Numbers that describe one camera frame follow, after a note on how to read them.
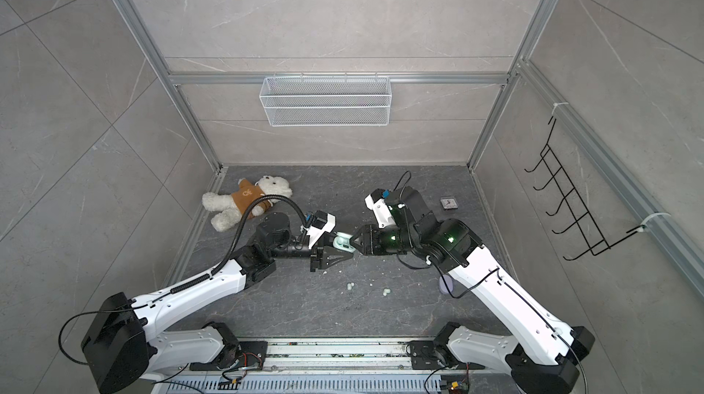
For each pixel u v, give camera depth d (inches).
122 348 15.3
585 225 25.2
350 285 33.7
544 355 14.4
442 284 33.6
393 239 20.8
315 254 23.9
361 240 25.2
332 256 25.4
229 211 37.3
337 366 28.7
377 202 23.2
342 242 25.4
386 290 33.4
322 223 22.9
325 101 39.9
